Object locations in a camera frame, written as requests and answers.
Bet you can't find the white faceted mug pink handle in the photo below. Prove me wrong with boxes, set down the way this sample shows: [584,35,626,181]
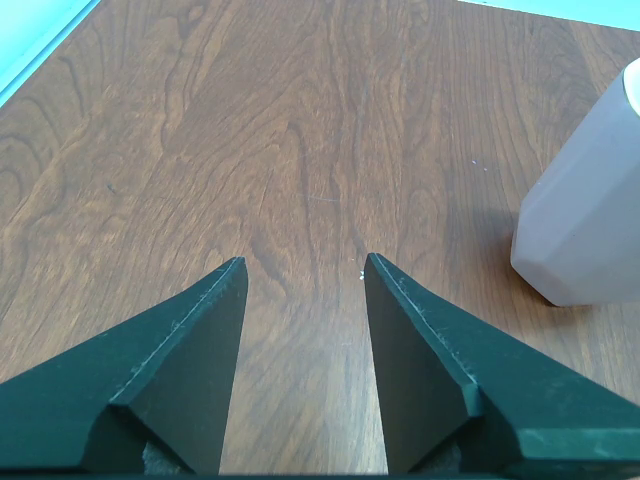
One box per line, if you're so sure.
[510,61,639,306]

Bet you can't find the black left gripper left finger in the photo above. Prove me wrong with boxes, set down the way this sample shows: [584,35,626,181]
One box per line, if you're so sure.
[1,257,248,475]

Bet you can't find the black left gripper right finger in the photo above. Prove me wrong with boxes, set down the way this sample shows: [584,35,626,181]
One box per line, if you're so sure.
[364,253,639,475]

